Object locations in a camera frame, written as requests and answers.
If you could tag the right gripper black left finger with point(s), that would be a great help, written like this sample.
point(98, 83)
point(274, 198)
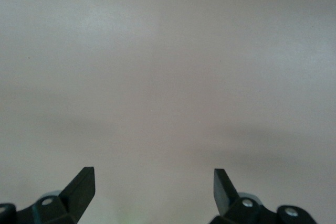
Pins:
point(78, 190)

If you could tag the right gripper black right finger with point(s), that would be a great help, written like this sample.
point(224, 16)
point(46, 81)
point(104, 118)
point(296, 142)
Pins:
point(223, 192)

